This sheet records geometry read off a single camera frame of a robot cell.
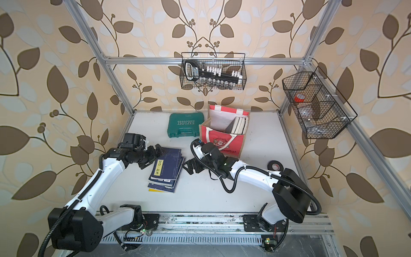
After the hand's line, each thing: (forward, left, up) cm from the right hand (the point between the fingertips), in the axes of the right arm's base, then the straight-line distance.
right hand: (189, 161), depth 80 cm
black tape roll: (+3, -48, -13) cm, 50 cm away
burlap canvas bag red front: (+26, -22, -7) cm, 35 cm away
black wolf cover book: (+14, -25, +6) cm, 29 cm away
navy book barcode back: (-8, +12, -10) cm, 17 cm away
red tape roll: (+24, -57, +19) cm, 65 cm away
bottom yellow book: (-10, +19, -12) cm, 24 cm away
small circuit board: (-34, -36, -16) cm, 52 cm away
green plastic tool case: (+33, +6, -9) cm, 35 cm away
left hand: (+4, +16, +2) cm, 17 cm away
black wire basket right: (+20, -70, +13) cm, 74 cm away
